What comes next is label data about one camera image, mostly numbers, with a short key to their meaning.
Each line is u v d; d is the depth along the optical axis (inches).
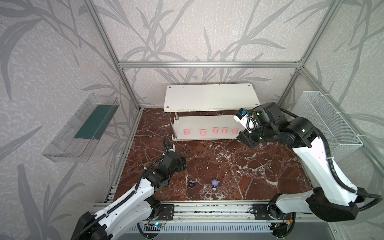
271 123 17.0
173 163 24.0
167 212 29.0
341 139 23.4
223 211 29.7
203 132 37.8
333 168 14.4
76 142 25.2
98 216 16.3
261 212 28.6
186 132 37.8
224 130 38.8
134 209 20.7
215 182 31.7
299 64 36.9
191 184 31.1
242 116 21.0
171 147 28.5
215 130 38.0
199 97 30.1
